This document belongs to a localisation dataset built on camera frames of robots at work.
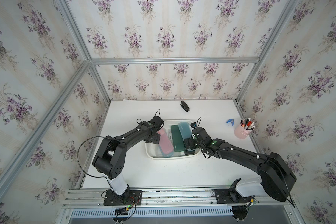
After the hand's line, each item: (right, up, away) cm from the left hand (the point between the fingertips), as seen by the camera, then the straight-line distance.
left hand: (150, 139), depth 91 cm
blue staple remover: (+60, +12, +13) cm, 62 cm away
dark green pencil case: (+19, 0, +1) cm, 19 cm away
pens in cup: (+65, +10, +1) cm, 66 cm away
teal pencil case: (+11, -9, -6) cm, 15 cm away
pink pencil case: (+11, -4, -5) cm, 13 cm away
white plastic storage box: (+2, -7, -1) cm, 7 cm away
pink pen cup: (+61, +5, +1) cm, 61 cm away
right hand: (+27, +1, -4) cm, 27 cm away
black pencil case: (+24, -8, -3) cm, 25 cm away
